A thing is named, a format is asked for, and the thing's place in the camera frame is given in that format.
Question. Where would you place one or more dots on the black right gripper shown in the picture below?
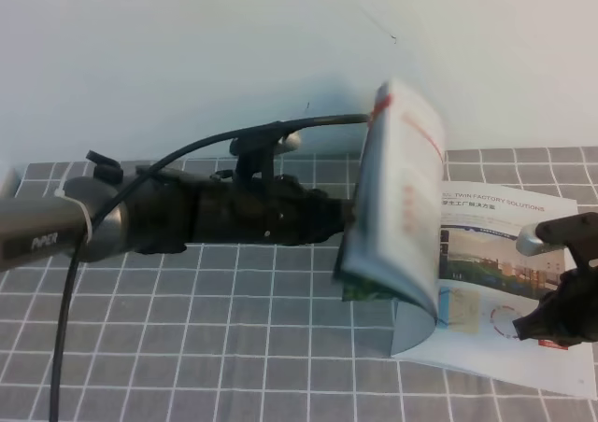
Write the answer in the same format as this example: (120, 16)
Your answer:
(565, 316)

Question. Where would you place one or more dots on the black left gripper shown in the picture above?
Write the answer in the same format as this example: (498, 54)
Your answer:
(172, 209)

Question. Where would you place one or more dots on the white brochure book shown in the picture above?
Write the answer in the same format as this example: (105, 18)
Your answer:
(444, 252)

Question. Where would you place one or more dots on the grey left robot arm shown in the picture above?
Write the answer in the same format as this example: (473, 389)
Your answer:
(38, 228)

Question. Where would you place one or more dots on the grey checked tablecloth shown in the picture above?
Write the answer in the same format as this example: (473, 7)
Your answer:
(256, 333)

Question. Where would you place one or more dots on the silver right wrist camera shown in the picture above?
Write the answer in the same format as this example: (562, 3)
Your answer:
(578, 233)

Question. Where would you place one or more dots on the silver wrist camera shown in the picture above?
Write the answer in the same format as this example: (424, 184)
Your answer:
(277, 141)
(578, 233)

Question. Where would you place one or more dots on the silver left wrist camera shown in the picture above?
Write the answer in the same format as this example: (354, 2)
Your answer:
(277, 141)

